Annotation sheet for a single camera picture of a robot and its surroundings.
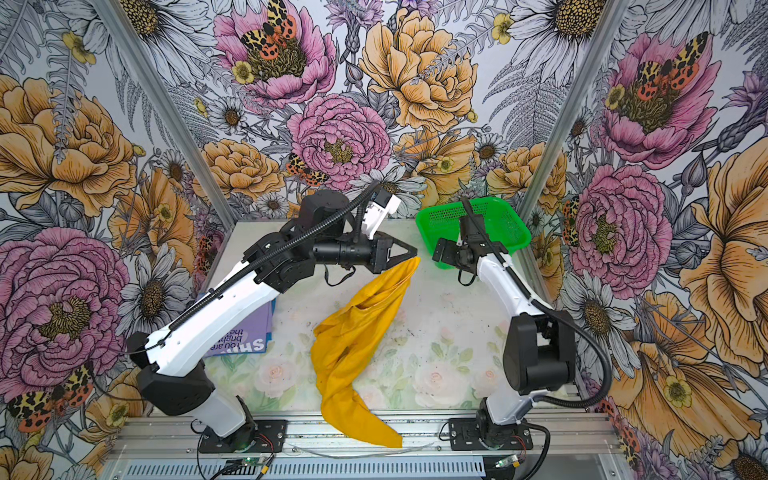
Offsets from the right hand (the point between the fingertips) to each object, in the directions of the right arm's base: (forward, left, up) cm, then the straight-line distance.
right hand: (450, 262), depth 90 cm
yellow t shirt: (-23, +30, -1) cm, 38 cm away
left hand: (-19, +14, +25) cm, 34 cm away
